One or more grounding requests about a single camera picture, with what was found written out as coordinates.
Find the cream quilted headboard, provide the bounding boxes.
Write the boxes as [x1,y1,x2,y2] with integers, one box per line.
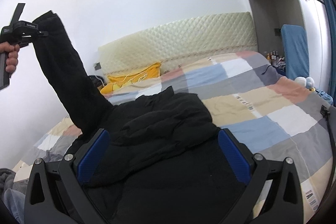
[98,12,257,76]

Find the white plush toy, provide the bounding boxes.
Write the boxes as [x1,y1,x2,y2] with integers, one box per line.
[294,77,315,92]

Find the bottles on side shelf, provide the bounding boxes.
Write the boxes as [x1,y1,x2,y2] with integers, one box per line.
[265,51,286,71]

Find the grey white wardrobe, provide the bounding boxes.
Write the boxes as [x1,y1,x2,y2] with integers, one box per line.
[249,0,331,90]

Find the black puffer jacket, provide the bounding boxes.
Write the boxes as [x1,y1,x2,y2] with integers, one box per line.
[34,12,245,223]

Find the blue covered chair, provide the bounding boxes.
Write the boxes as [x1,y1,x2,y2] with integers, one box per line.
[281,24,309,80]

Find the checkered patchwork bed quilt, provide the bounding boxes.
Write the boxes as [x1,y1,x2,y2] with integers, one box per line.
[15,50,336,224]

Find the person's left hand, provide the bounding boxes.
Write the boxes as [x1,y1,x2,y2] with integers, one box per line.
[0,42,20,75]

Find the yellow pillow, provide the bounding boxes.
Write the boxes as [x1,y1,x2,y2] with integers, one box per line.
[100,62,161,95]

